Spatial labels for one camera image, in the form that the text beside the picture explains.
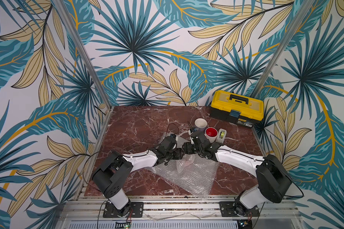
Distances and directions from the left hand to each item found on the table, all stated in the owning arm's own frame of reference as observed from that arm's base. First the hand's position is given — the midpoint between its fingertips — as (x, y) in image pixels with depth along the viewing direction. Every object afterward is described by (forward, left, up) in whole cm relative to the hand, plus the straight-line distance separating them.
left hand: (181, 155), depth 88 cm
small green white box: (+15, -27, 0) cm, 31 cm away
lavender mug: (+24, -14, 0) cm, 28 cm away
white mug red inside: (+17, -21, -1) cm, 27 cm away
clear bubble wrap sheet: (-10, -7, -3) cm, 13 cm away
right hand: (+5, -3, +4) cm, 7 cm away
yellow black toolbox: (+28, -44, +11) cm, 53 cm away
